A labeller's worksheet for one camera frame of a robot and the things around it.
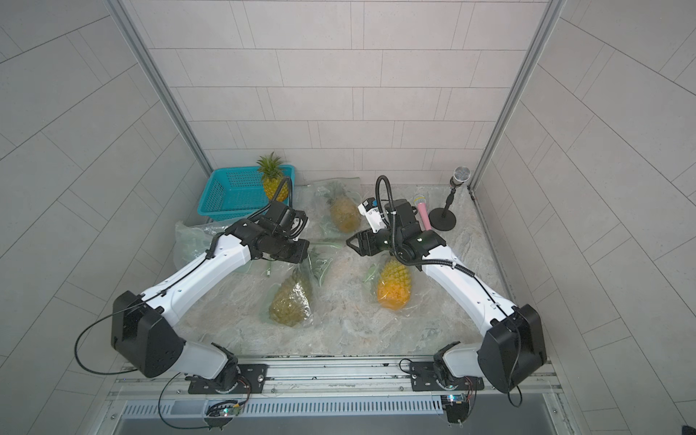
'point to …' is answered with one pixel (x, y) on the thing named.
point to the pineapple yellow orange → (271, 169)
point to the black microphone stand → (441, 218)
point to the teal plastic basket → (236, 193)
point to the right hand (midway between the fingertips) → (355, 239)
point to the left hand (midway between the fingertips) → (313, 252)
